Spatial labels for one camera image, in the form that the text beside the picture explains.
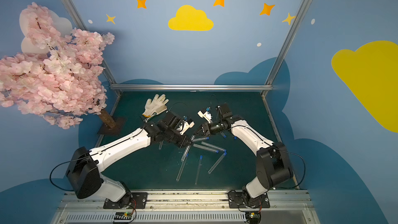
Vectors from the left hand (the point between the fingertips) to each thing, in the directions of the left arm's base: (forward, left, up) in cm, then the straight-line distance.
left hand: (192, 140), depth 79 cm
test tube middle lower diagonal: (+3, -8, -16) cm, 18 cm away
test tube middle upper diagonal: (+4, -12, -15) cm, 20 cm away
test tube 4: (-7, -14, -15) cm, 21 cm away
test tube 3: (-10, +6, -15) cm, 19 cm away
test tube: (-5, +2, -3) cm, 6 cm away
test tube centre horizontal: (+8, -5, -14) cm, 17 cm away
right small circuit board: (-31, -31, -18) cm, 47 cm away
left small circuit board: (-32, +32, -18) cm, 49 cm away
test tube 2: (+12, -19, -15) cm, 27 cm away
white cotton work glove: (+34, +28, -15) cm, 47 cm away
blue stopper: (-7, -18, +17) cm, 26 cm away
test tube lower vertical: (-4, -5, -15) cm, 16 cm away
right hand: (+3, -3, +2) cm, 5 cm away
